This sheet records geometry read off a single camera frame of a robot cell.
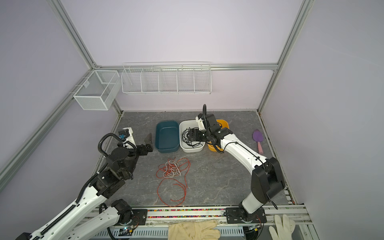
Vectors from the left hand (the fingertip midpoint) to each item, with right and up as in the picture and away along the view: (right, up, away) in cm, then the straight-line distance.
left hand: (142, 136), depth 70 cm
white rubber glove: (+67, -44, -1) cm, 80 cm away
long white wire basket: (+8, +36, +29) cm, 47 cm away
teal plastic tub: (+4, -3, +38) cm, 38 cm away
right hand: (+23, -1, +13) cm, 26 cm away
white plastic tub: (+19, -8, +31) cm, 37 cm away
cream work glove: (+24, -45, +1) cm, 51 cm away
